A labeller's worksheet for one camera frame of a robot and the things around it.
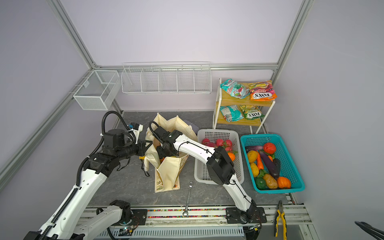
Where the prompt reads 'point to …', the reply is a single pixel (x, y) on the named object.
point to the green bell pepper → (260, 183)
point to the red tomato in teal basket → (269, 148)
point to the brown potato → (271, 182)
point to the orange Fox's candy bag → (262, 91)
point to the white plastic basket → (202, 174)
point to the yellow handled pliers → (280, 212)
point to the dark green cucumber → (277, 163)
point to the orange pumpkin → (283, 182)
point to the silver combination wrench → (185, 213)
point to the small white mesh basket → (98, 90)
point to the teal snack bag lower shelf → (231, 113)
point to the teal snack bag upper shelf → (235, 89)
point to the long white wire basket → (167, 78)
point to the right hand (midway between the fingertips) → (163, 156)
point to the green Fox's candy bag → (251, 112)
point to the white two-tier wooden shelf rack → (243, 104)
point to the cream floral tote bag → (168, 171)
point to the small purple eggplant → (254, 147)
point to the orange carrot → (260, 165)
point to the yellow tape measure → (142, 157)
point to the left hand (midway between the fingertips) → (151, 144)
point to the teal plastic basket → (287, 166)
